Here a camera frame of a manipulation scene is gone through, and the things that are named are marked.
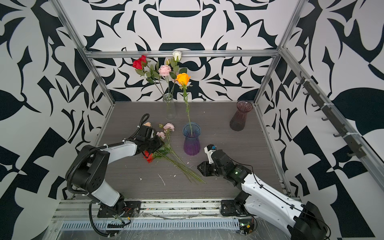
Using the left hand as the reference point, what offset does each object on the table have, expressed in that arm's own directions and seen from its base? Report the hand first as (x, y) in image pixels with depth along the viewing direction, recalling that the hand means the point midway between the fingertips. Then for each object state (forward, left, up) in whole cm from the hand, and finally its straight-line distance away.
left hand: (165, 140), depth 93 cm
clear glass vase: (+21, -2, -1) cm, 22 cm away
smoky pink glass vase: (+17, -50, -7) cm, 53 cm away
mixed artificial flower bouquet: (-7, -1, -3) cm, 8 cm away
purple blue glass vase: (-2, -16, -4) cm, 17 cm away
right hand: (-20, -20, +6) cm, 28 cm away
